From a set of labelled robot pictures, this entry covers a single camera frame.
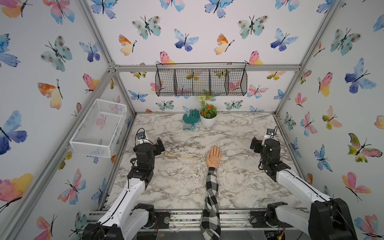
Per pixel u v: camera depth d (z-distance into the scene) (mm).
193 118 1154
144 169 609
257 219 739
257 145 769
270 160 646
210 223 679
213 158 934
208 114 1019
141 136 682
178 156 964
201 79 982
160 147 758
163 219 741
